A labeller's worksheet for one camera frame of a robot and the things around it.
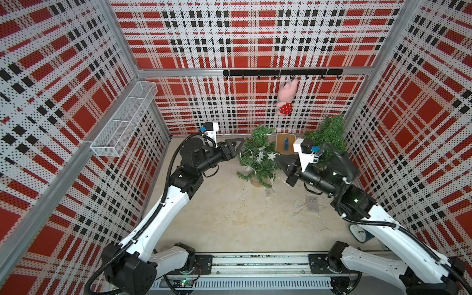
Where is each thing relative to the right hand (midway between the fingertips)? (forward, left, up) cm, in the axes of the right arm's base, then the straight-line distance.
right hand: (276, 157), depth 58 cm
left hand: (+10, +11, -3) cm, 16 cm away
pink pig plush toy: (+46, -10, -8) cm, 48 cm away
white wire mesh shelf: (+28, +78, -19) cm, 85 cm away
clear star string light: (+6, +6, -9) cm, 13 cm away
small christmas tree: (+22, -28, -9) cm, 36 cm away
